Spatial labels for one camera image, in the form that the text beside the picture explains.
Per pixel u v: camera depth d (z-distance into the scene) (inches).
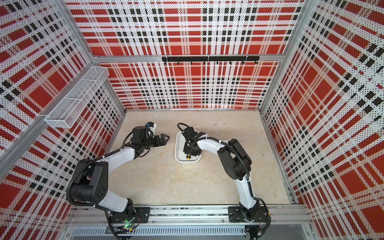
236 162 20.6
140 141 28.4
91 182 17.6
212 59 35.7
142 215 29.0
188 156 36.0
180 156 36.7
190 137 29.9
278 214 29.8
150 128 33.0
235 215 28.9
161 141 32.7
